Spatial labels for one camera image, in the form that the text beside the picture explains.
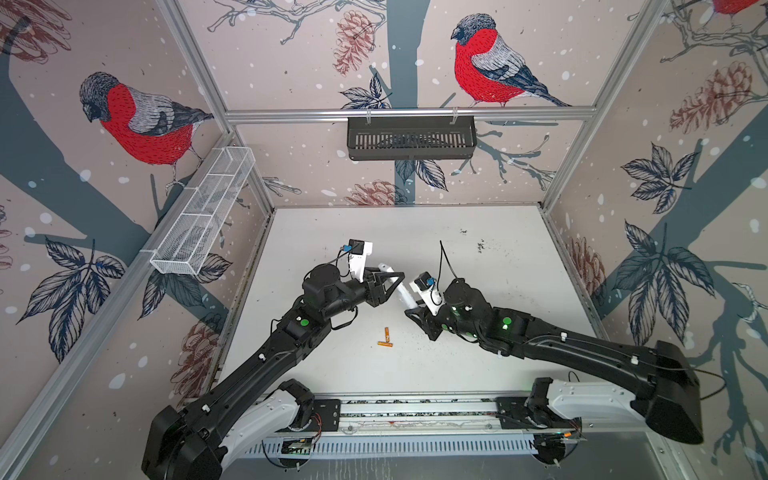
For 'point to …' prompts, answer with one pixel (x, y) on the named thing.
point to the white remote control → (404, 293)
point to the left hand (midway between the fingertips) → (398, 276)
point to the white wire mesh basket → (202, 210)
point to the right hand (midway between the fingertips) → (407, 311)
